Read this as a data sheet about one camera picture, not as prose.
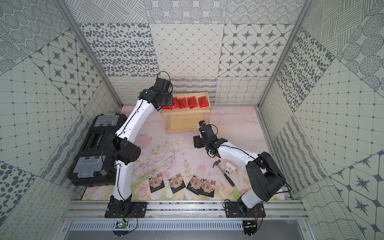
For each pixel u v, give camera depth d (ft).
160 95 2.09
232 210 2.41
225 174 2.81
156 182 2.71
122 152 1.79
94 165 2.35
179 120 3.60
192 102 2.97
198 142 2.62
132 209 2.40
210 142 2.24
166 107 2.89
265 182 1.44
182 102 2.99
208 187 2.68
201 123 2.62
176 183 2.69
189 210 2.49
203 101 2.99
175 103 2.96
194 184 2.68
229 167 2.81
